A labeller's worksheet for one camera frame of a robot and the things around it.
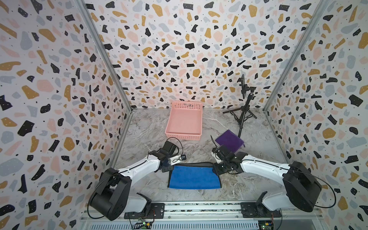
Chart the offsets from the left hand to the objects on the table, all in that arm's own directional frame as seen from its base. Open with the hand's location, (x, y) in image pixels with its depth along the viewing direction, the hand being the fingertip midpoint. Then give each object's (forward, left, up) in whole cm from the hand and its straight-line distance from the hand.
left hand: (169, 160), depth 89 cm
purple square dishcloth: (+16, -42, -3) cm, 45 cm away
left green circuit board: (-33, +10, -3) cm, 34 cm away
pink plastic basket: (+32, -10, 0) cm, 34 cm away
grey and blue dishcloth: (-9, -16, -2) cm, 19 cm away
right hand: (-7, -28, 0) cm, 28 cm away
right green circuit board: (-33, -51, -4) cm, 61 cm away
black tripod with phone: (+34, -52, +5) cm, 62 cm away
